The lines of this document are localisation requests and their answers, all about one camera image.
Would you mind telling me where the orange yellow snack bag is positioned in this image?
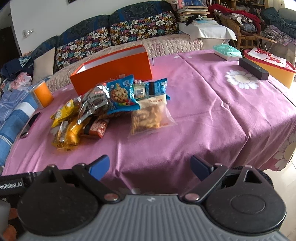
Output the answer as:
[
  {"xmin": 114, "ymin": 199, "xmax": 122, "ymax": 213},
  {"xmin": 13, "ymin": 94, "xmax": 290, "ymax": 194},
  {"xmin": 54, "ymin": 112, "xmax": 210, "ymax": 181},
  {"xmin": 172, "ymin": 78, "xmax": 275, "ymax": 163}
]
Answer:
[{"xmin": 52, "ymin": 117, "xmax": 86, "ymax": 151}]

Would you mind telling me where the red white snack packet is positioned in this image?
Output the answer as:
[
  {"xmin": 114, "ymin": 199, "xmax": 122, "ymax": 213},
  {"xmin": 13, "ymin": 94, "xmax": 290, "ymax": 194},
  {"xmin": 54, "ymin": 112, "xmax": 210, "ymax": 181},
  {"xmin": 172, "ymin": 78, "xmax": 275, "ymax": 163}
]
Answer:
[{"xmin": 81, "ymin": 116, "xmax": 109, "ymax": 138}]

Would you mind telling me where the silver foil snack bag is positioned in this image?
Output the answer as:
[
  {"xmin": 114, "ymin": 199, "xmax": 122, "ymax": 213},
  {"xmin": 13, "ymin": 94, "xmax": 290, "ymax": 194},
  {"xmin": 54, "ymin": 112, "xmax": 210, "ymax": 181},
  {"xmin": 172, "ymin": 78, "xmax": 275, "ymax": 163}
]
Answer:
[{"xmin": 77, "ymin": 84, "xmax": 110, "ymax": 125}]

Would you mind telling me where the clear bag of fried snacks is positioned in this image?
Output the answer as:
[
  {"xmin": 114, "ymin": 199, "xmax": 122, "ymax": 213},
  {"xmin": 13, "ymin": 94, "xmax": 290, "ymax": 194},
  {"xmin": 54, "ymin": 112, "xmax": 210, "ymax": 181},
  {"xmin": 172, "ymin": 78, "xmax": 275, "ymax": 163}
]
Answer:
[{"xmin": 128, "ymin": 94, "xmax": 177, "ymax": 138}]

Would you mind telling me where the blue cookie snack bag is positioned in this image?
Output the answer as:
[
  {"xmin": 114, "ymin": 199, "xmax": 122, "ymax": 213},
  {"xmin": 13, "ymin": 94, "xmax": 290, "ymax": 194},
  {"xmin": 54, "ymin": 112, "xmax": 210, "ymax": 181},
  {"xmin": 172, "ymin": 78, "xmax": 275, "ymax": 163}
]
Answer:
[{"xmin": 106, "ymin": 75, "xmax": 140, "ymax": 115}]

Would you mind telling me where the blue snack packet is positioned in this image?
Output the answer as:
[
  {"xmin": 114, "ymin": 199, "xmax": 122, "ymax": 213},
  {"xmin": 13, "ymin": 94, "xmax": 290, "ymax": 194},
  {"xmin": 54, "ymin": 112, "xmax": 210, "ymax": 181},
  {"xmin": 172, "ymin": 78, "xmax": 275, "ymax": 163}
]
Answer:
[{"xmin": 145, "ymin": 78, "xmax": 171, "ymax": 100}]

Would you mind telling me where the orange cardboard box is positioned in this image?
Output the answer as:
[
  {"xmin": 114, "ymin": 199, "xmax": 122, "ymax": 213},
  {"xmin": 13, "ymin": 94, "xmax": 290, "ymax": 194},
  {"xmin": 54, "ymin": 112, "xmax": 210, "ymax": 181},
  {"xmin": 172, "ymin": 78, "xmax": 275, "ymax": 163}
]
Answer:
[{"xmin": 70, "ymin": 45, "xmax": 152, "ymax": 95}]

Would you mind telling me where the black smartphone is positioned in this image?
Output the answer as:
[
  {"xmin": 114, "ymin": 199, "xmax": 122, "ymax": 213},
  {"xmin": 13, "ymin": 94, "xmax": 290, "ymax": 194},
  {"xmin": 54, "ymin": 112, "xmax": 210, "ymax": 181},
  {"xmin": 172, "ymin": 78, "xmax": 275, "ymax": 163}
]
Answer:
[{"xmin": 20, "ymin": 112, "xmax": 41, "ymax": 138}]

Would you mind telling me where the pink floral tablecloth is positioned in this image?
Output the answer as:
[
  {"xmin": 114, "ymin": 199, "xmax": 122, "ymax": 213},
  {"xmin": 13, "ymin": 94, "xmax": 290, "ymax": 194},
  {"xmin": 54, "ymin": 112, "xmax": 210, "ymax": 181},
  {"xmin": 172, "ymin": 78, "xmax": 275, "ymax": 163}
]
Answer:
[{"xmin": 3, "ymin": 50, "xmax": 295, "ymax": 194}]

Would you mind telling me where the blue striped blanket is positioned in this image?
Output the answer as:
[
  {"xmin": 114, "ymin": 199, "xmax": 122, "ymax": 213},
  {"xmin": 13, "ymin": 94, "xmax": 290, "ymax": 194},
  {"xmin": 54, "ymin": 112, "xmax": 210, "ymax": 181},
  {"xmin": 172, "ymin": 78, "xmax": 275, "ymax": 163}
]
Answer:
[{"xmin": 1, "ymin": 90, "xmax": 38, "ymax": 166}]

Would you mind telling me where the orange cylindrical canister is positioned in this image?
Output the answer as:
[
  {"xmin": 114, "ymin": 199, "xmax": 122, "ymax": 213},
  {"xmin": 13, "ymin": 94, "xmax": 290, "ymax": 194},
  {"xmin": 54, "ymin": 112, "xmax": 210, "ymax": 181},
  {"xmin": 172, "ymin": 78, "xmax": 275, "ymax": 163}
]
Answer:
[{"xmin": 30, "ymin": 80, "xmax": 54, "ymax": 109}]

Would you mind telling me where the black rectangular speaker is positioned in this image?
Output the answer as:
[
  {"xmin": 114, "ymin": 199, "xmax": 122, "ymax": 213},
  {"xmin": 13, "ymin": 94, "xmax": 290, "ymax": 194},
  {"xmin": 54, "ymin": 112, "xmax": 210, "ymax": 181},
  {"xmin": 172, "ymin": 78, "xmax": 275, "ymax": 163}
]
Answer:
[{"xmin": 239, "ymin": 58, "xmax": 269, "ymax": 80}]

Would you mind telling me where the beige pillow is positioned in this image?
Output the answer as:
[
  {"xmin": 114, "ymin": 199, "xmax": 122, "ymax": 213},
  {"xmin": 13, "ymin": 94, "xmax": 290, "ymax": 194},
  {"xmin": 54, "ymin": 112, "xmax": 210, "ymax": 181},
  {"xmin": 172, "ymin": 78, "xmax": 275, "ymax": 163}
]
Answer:
[{"xmin": 32, "ymin": 48, "xmax": 56, "ymax": 85}]

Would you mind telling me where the left floral cushion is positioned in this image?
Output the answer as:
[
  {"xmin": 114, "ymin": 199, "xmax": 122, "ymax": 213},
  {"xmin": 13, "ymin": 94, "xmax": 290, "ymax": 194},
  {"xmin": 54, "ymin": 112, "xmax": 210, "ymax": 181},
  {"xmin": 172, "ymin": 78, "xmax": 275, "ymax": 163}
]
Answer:
[{"xmin": 56, "ymin": 27, "xmax": 111, "ymax": 70}]

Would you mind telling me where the floral cushion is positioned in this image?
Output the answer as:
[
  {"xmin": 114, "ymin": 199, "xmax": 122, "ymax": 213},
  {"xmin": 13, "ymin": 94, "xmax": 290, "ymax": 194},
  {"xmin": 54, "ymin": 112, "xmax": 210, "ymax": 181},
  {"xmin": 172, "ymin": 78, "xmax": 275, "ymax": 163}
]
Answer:
[
  {"xmin": 56, "ymin": 27, "xmax": 111, "ymax": 70},
  {"xmin": 109, "ymin": 11, "xmax": 179, "ymax": 45}
]

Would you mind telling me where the teal tissue pack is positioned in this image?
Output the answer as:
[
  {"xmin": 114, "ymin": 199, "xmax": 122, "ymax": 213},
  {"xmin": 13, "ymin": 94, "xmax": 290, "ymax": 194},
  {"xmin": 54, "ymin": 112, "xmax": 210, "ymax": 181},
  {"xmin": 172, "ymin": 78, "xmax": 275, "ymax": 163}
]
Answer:
[{"xmin": 213, "ymin": 44, "xmax": 242, "ymax": 61}]

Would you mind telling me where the orange red gift box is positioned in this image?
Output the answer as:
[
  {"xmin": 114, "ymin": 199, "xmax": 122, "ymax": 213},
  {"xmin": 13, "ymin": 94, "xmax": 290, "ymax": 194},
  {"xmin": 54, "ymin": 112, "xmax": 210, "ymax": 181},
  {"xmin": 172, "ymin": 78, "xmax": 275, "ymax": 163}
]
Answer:
[{"xmin": 244, "ymin": 47, "xmax": 295, "ymax": 89}]

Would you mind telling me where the sofa with quilted cover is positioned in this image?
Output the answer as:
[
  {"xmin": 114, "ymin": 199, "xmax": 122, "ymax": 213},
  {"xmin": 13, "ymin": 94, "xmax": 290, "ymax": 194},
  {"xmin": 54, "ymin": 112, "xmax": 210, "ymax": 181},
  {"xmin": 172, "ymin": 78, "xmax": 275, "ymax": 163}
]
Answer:
[{"xmin": 30, "ymin": 1, "xmax": 203, "ymax": 91}]

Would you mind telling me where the white cloth covered side table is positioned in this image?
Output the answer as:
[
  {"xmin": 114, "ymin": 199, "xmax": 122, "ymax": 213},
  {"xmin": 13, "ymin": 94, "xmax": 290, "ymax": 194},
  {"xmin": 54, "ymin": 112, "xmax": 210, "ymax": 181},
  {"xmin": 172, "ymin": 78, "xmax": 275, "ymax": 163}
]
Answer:
[{"xmin": 179, "ymin": 23, "xmax": 237, "ymax": 50}]

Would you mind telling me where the wooden chair with clothes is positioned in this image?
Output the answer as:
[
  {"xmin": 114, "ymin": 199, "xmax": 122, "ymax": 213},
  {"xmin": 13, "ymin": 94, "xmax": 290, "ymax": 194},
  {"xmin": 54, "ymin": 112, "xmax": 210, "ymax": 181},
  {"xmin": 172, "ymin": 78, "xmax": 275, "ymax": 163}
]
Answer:
[{"xmin": 214, "ymin": 10, "xmax": 277, "ymax": 51}]

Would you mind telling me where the right floral cushion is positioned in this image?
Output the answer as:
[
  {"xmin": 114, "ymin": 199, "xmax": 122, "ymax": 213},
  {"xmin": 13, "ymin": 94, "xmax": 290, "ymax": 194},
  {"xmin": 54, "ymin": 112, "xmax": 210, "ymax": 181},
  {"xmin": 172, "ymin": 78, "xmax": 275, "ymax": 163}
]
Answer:
[{"xmin": 109, "ymin": 11, "xmax": 179, "ymax": 45}]

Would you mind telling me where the stack of books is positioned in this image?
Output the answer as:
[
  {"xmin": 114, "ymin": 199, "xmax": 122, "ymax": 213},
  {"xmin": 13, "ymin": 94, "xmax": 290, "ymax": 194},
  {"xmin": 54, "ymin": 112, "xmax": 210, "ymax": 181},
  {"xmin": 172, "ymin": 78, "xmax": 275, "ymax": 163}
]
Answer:
[{"xmin": 177, "ymin": 6, "xmax": 209, "ymax": 22}]

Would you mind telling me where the wooden bookshelf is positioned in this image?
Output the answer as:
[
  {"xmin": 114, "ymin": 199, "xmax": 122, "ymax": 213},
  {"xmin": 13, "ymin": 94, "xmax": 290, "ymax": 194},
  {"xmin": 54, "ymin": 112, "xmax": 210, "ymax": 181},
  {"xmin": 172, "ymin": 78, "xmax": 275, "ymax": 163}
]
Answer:
[{"xmin": 206, "ymin": 0, "xmax": 269, "ymax": 10}]

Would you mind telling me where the white wall switch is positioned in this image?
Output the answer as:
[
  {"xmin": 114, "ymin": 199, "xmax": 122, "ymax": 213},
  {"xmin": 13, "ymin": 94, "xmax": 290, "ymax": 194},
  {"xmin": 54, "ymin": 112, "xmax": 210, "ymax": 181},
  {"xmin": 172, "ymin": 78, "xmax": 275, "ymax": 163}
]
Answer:
[{"xmin": 23, "ymin": 29, "xmax": 34, "ymax": 39}]

